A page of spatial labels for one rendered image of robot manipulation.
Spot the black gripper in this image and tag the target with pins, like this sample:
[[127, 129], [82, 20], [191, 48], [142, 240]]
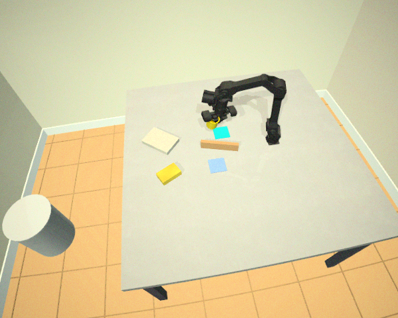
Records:
[[218, 112]]

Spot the yellow cup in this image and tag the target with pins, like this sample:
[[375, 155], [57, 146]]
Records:
[[211, 124]]

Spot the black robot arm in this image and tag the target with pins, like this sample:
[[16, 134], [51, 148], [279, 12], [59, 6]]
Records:
[[225, 91]]

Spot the yellow rectangular block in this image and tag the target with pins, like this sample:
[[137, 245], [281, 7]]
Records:
[[168, 174]]

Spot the cream flat square block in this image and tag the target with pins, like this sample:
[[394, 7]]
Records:
[[160, 140]]

